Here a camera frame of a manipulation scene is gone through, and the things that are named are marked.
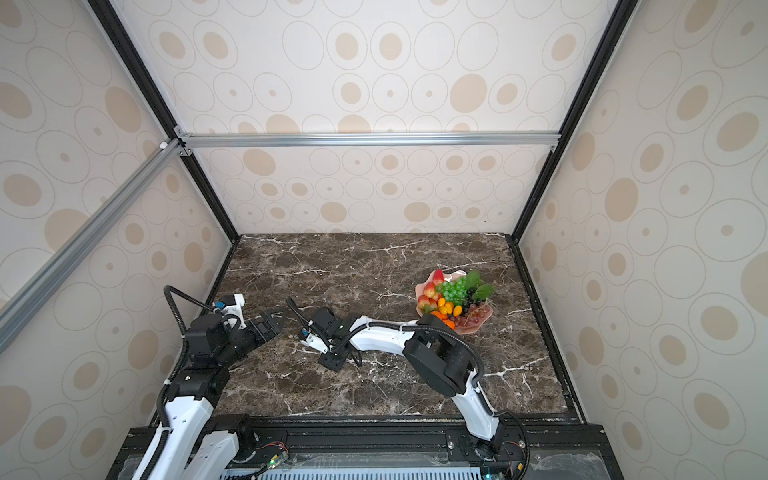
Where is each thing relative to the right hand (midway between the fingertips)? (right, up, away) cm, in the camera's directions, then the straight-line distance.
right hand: (331, 357), depth 89 cm
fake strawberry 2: (+30, +20, +8) cm, 37 cm away
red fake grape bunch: (+43, +13, +1) cm, 45 cm away
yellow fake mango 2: (+38, +14, +3) cm, 41 cm away
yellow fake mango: (+36, +14, +6) cm, 40 cm away
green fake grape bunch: (+39, +20, +7) cm, 44 cm away
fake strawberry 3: (+29, +15, +3) cm, 33 cm away
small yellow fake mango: (+34, +16, +7) cm, 38 cm away
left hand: (-9, +15, -13) cm, 22 cm away
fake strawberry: (+34, +23, +11) cm, 42 cm away
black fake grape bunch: (+43, +16, +6) cm, 46 cm away
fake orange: (+33, +12, +4) cm, 36 cm away
